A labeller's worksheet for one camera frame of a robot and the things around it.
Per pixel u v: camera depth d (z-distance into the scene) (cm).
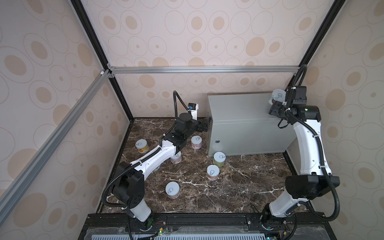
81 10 69
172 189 79
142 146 97
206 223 74
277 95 76
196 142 100
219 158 92
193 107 67
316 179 42
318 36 78
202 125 71
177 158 92
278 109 66
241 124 79
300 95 53
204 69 93
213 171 85
